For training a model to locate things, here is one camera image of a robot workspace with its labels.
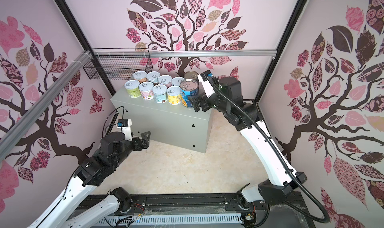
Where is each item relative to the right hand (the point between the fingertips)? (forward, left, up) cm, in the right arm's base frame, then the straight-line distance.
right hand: (200, 90), depth 62 cm
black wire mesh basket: (+39, +52, -10) cm, 66 cm away
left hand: (-11, +28, -18) cm, 35 cm away
